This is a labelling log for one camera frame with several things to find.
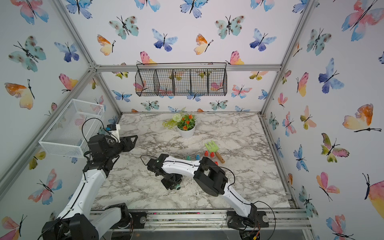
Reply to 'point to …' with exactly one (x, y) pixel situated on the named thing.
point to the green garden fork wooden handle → (214, 148)
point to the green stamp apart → (178, 187)
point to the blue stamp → (198, 157)
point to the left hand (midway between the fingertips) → (135, 135)
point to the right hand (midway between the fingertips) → (175, 185)
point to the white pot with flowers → (186, 124)
